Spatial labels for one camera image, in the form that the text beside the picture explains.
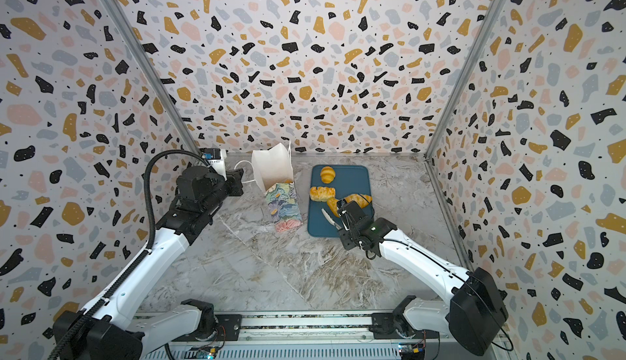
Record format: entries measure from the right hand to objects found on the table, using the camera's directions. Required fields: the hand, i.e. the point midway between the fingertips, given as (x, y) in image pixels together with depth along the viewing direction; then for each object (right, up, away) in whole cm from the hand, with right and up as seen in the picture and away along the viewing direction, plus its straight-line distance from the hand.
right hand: (346, 227), depth 83 cm
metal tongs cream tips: (-4, +1, +3) cm, 5 cm away
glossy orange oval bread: (-4, +6, +15) cm, 17 cm away
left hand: (-33, +21, -9) cm, 40 cm away
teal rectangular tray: (+4, +16, +30) cm, 35 cm away
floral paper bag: (-27, +21, +11) cm, 36 cm away
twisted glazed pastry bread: (-9, +10, +20) cm, 24 cm away
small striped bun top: (-6, +18, +27) cm, 33 cm away
